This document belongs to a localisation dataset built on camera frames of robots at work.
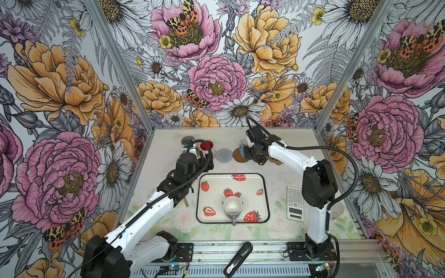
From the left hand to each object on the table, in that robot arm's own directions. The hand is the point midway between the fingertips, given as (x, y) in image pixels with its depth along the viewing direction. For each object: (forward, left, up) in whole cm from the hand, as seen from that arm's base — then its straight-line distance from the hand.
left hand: (203, 159), depth 80 cm
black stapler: (-36, -14, -17) cm, 42 cm away
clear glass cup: (-17, -64, -20) cm, 69 cm away
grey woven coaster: (+18, -9, -21) cm, 29 cm away
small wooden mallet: (-11, +10, -22) cm, 26 cm away
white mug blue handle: (+15, -20, -6) cm, 26 cm away
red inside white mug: (+20, +3, -16) cm, 26 cm away
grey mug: (+20, +11, -9) cm, 25 cm away
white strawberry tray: (-5, -25, -22) cm, 33 cm away
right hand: (+8, -22, -11) cm, 26 cm away
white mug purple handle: (-14, -14, -21) cm, 28 cm away
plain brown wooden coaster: (+16, -18, -21) cm, 32 cm away
